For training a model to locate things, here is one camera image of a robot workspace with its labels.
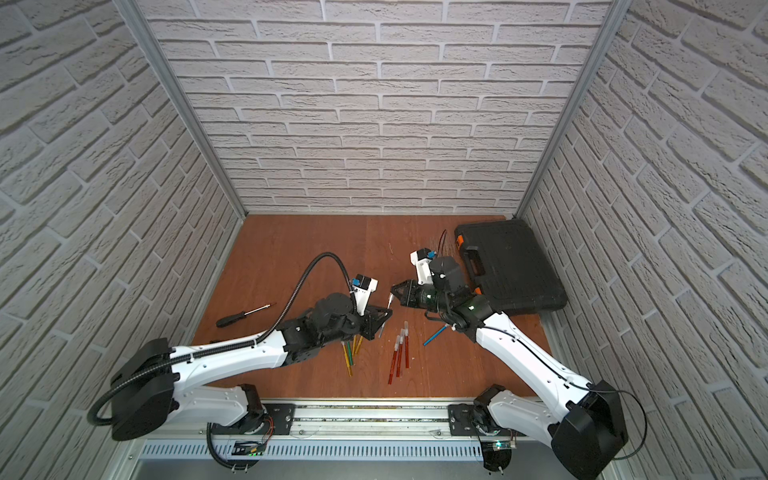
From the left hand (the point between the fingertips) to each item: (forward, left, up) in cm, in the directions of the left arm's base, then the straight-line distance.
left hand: (397, 313), depth 74 cm
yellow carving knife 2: (-1, +12, -17) cm, 20 cm away
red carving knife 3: (-1, -4, -18) cm, 19 cm away
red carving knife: (-6, 0, -19) cm, 20 cm away
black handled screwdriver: (+8, +51, -19) cm, 55 cm away
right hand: (+6, 0, +3) cm, 6 cm away
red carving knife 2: (-4, -1, -18) cm, 19 cm away
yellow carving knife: (-6, +14, -17) cm, 23 cm away
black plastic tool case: (+24, -38, -10) cm, 46 cm away
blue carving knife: (+1, -12, -17) cm, 21 cm away
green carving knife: (-4, +13, -18) cm, 23 cm away
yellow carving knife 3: (-1, +11, -18) cm, 21 cm away
